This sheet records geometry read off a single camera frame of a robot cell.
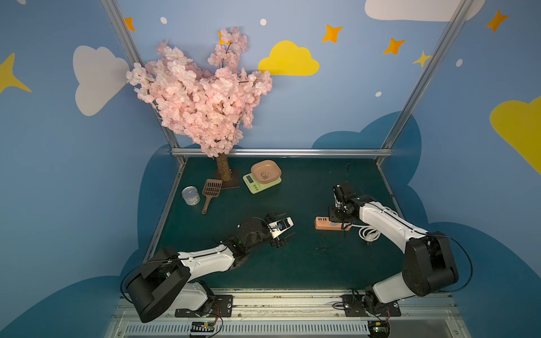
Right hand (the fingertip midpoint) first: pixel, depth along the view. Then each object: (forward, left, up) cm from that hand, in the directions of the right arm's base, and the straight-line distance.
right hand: (336, 214), depth 91 cm
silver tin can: (+7, +68, 0) cm, 68 cm away
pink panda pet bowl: (+26, +33, -3) cm, 42 cm away
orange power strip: (-2, +5, -4) cm, 7 cm away
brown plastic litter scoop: (+15, +61, -5) cm, 63 cm away
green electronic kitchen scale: (+17, +38, -5) cm, 42 cm away
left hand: (-8, +21, +10) cm, 25 cm away
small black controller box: (-40, -12, -10) cm, 43 cm away
